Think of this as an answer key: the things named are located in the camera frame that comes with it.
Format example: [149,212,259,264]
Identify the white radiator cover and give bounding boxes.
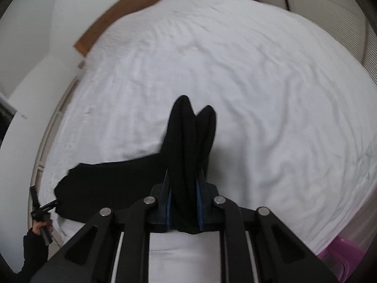
[288,0,376,80]

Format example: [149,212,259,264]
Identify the left hand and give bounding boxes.
[31,220,54,235]

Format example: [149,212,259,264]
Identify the black sleeved left forearm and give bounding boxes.
[17,229,49,282]

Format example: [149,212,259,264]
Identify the black pants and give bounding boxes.
[54,95,217,234]

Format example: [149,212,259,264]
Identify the white bed sheet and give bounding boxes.
[40,0,376,282]

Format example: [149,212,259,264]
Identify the pink plastic storage bin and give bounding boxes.
[317,236,365,282]

